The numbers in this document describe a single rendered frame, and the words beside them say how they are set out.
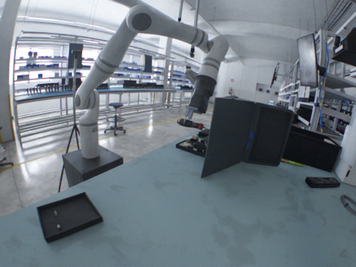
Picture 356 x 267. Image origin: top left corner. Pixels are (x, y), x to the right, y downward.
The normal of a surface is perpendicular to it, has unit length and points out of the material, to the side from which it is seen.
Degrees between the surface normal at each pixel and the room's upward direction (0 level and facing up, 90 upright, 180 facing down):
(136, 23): 127
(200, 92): 76
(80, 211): 0
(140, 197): 0
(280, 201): 0
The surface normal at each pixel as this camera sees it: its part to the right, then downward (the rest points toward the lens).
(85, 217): 0.11, -0.95
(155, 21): 0.37, 0.72
